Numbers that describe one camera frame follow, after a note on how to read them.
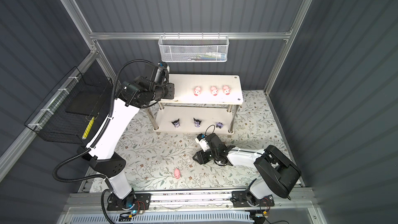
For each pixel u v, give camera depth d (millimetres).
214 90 708
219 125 904
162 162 867
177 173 806
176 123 892
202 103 1119
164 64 598
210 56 915
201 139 788
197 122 891
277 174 440
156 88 506
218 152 685
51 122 647
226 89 710
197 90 709
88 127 687
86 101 763
